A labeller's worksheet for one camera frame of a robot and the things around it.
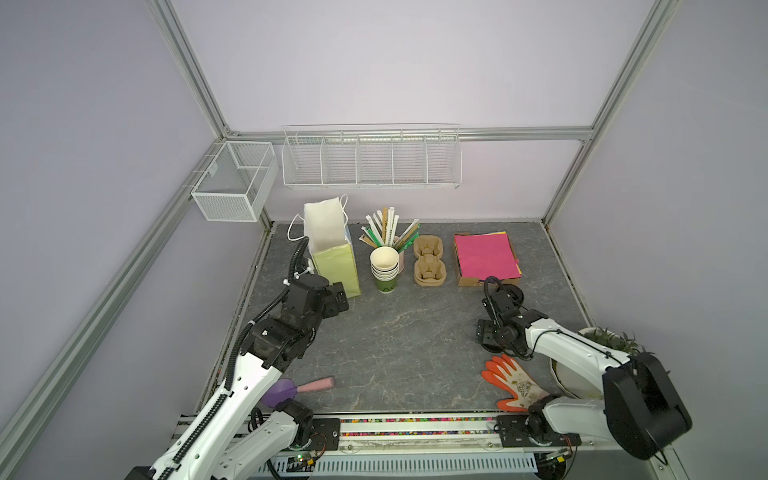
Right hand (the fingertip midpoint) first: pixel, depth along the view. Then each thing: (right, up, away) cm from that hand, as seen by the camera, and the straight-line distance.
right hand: (495, 337), depth 89 cm
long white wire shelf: (-38, +57, +9) cm, 69 cm away
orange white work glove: (+3, -9, -7) cm, 12 cm away
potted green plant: (+25, +4, -18) cm, 31 cm away
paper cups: (-33, +21, +1) cm, 39 cm away
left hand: (-47, +15, -15) cm, 52 cm away
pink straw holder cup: (-28, +22, +16) cm, 39 cm away
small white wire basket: (-85, +50, +16) cm, 100 cm away
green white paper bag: (-53, +30, +15) cm, 63 cm away
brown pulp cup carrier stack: (-18, +20, +14) cm, 30 cm away
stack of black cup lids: (+8, +12, +8) cm, 17 cm away
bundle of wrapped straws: (-35, +34, +11) cm, 49 cm away
